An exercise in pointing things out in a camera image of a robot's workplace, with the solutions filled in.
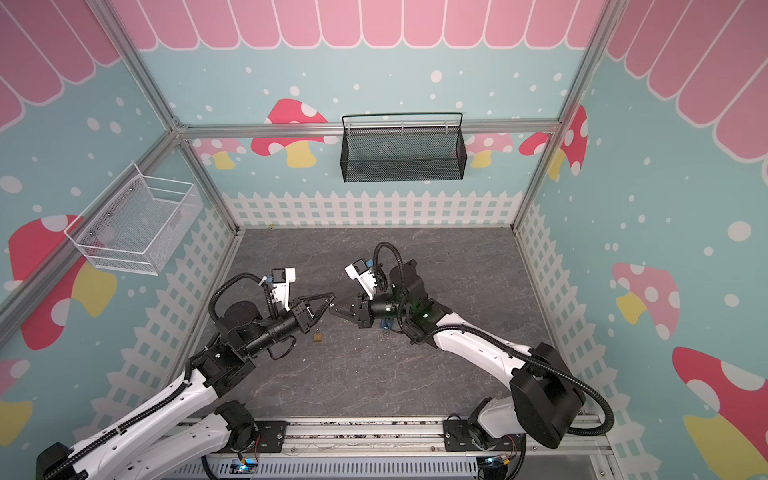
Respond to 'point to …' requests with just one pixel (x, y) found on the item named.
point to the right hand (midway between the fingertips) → (332, 312)
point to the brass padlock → (317, 337)
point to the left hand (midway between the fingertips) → (335, 303)
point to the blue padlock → (387, 324)
